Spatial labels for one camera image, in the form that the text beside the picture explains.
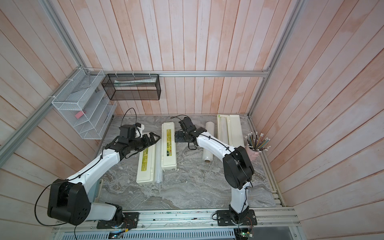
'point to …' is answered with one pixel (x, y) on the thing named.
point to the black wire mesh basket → (132, 86)
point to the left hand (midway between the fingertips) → (155, 142)
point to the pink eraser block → (79, 114)
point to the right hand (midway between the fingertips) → (181, 135)
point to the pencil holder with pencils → (255, 145)
